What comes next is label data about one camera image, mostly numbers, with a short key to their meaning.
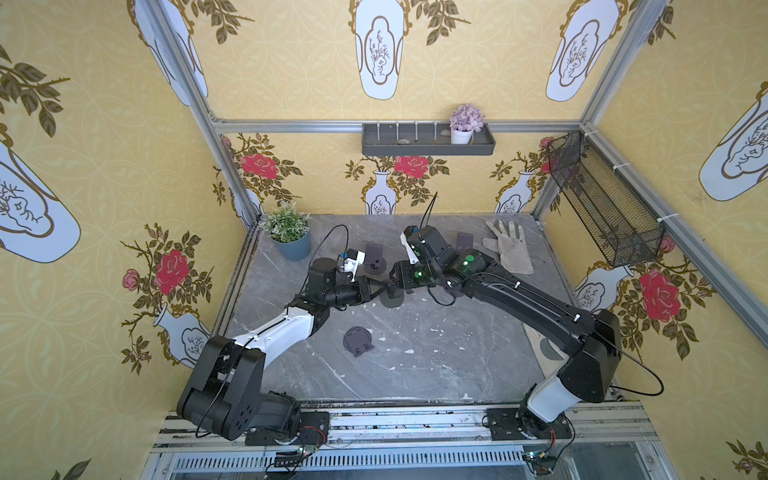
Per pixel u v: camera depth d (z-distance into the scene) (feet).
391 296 2.63
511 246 3.67
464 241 3.45
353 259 2.56
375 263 3.35
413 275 2.21
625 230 2.74
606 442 2.51
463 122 2.70
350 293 2.43
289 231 3.23
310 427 2.40
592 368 1.35
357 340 2.90
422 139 3.03
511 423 2.40
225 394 1.38
